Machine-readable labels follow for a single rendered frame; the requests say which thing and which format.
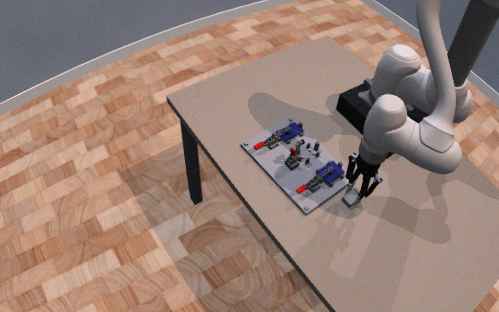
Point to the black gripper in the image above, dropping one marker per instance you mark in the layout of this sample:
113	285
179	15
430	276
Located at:
369	172

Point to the blue rectangular block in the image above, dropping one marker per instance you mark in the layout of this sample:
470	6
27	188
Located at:
295	131

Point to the blue rectangular plate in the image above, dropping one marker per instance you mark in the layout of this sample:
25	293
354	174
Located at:
336	173

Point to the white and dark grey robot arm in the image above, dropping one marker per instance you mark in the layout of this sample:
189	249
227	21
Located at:
399	75

